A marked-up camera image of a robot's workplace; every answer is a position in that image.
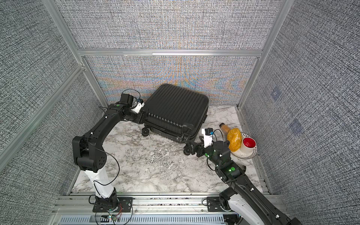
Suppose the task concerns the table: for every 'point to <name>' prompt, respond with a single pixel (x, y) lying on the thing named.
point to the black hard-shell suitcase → (174, 113)
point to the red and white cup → (248, 144)
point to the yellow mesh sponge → (234, 136)
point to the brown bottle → (224, 128)
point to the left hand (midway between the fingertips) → (143, 116)
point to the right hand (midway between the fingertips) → (194, 136)
